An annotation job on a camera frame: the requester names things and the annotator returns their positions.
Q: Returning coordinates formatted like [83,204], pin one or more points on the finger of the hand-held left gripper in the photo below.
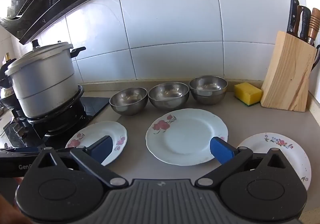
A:
[20,152]

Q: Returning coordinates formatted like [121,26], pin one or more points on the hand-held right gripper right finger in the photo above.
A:
[221,149]

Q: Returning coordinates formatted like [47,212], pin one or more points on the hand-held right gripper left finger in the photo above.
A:
[101,147]

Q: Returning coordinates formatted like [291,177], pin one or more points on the white plate red flowers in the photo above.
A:
[100,130]
[185,136]

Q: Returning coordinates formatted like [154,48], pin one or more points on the white plate small colourful flowers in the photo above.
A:
[260,144]

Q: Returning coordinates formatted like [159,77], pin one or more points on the stainless steel bowl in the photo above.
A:
[168,99]
[208,94]
[128,104]

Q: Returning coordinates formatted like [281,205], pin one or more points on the person's left hand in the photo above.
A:
[7,209]

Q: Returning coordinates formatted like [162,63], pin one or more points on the black glass gas stove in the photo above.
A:
[95,106]

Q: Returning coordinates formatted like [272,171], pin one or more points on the black burner grate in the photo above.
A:
[75,114]

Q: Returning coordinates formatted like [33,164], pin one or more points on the grey counter mat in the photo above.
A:
[140,169]

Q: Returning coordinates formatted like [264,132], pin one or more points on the black wok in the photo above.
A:
[8,102]

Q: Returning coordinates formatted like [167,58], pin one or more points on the yellow green sponge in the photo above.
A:
[247,94]

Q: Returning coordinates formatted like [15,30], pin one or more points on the aluminium stockpot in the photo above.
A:
[45,89]

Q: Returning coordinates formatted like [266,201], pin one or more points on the wooden cutting board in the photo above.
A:
[287,76]

